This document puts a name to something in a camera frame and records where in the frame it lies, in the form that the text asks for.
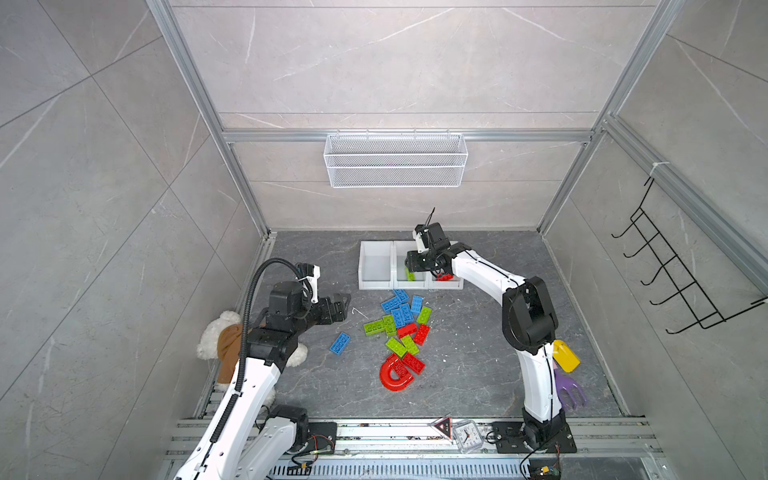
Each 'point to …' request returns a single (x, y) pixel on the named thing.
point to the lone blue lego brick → (340, 343)
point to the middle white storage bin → (400, 273)
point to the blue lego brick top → (401, 295)
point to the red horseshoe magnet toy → (386, 379)
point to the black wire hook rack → (706, 314)
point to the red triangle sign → (446, 426)
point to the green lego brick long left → (385, 324)
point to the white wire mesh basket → (395, 160)
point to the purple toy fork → (564, 382)
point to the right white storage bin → (434, 284)
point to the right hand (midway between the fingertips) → (410, 259)
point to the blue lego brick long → (391, 304)
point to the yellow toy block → (565, 357)
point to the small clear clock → (467, 435)
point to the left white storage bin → (376, 265)
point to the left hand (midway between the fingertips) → (333, 291)
